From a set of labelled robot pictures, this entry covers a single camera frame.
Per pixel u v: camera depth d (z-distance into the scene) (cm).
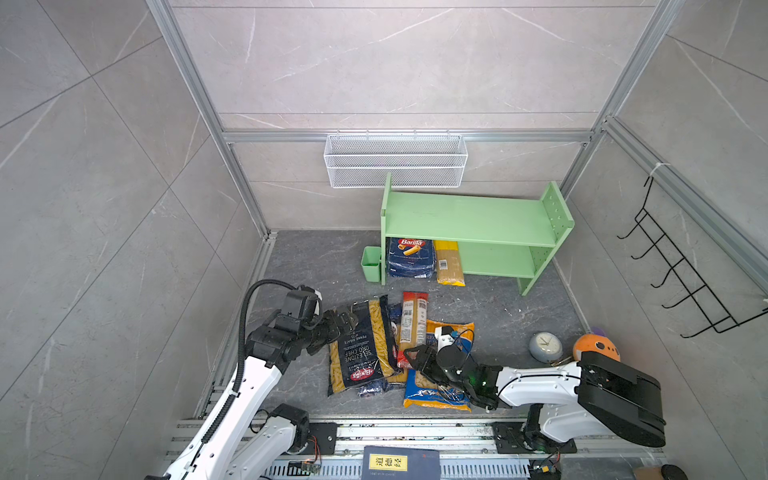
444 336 78
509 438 73
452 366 61
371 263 107
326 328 65
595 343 81
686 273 67
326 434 73
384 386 80
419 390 77
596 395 43
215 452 39
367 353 80
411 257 88
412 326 88
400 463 69
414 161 101
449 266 90
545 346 86
